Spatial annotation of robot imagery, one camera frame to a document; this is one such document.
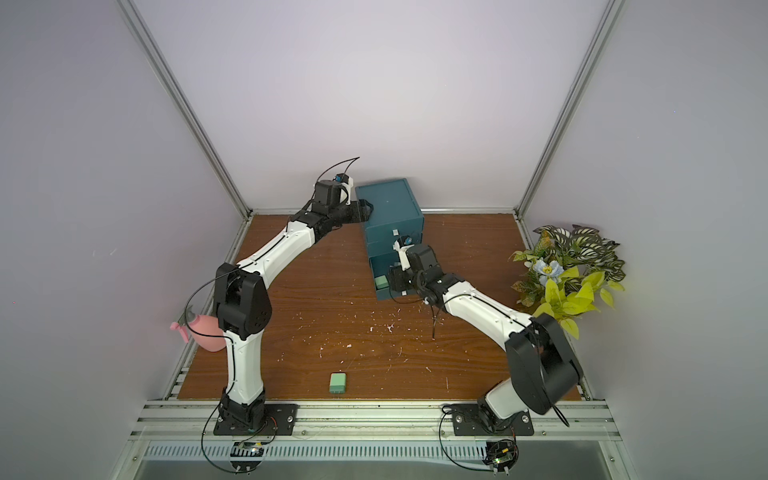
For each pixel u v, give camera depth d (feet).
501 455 2.28
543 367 1.40
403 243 2.50
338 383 2.55
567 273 2.30
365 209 2.85
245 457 2.34
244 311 1.74
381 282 3.17
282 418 2.40
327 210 2.42
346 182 2.77
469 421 2.38
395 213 2.97
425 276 2.14
